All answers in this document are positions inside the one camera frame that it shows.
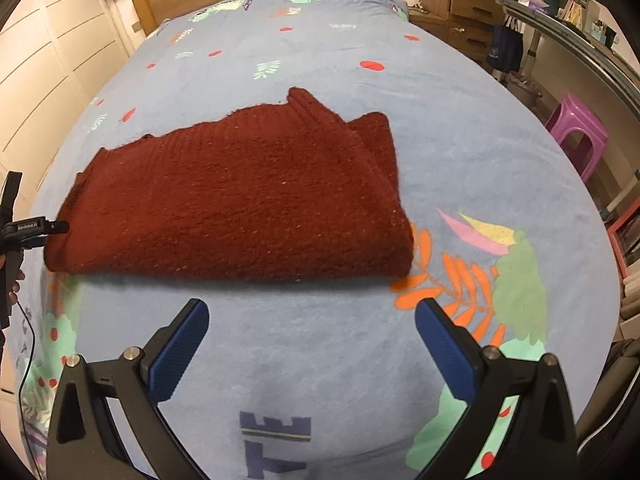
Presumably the dark hanging bag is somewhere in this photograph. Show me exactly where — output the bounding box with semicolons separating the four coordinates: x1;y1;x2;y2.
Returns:
487;15;526;73

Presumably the grey study desk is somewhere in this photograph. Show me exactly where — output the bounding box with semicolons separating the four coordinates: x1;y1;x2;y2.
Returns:
490;0;640;221

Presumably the white built-in wardrobe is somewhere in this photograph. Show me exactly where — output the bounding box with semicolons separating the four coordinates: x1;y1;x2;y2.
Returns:
0;0;146;196

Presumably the dark red knit sweater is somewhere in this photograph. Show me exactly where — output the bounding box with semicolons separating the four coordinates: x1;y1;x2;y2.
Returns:
44;86;416;283

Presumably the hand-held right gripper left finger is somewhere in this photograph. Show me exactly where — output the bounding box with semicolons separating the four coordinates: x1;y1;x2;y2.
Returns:
47;298;211;480

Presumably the red metal frame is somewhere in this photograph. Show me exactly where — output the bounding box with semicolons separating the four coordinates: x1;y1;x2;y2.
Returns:
604;195;640;281

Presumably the black cable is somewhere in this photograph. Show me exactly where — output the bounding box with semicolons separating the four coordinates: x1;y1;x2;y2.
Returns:
12;300;37;461

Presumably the purple plastic stool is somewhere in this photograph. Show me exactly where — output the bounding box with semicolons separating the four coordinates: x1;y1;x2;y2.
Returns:
544;92;609;184

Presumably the blue printed bed blanket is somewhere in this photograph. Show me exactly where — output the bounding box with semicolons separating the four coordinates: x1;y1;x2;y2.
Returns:
0;0;613;480

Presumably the wooden drawer cabinet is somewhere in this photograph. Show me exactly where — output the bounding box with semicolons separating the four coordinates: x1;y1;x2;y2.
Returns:
407;0;507;61

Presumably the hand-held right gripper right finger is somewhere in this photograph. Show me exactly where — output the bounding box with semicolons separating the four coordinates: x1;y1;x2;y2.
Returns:
415;297;581;480

